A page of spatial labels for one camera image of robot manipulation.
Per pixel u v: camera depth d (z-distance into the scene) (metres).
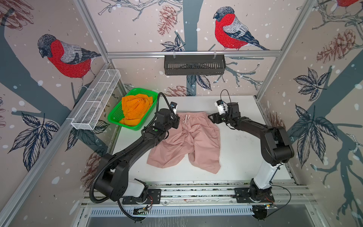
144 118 0.97
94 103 0.76
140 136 0.56
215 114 0.87
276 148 0.50
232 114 0.77
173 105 0.73
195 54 0.94
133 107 1.07
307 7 0.73
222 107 0.86
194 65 1.05
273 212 0.69
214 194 0.76
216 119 0.86
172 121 0.71
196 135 0.92
